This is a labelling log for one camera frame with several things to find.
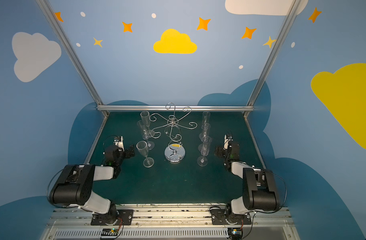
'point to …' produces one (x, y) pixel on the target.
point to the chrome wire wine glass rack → (174, 152)
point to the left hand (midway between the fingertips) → (125, 145)
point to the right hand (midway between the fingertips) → (224, 144)
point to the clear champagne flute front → (206, 116)
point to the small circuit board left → (109, 232)
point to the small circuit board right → (235, 232)
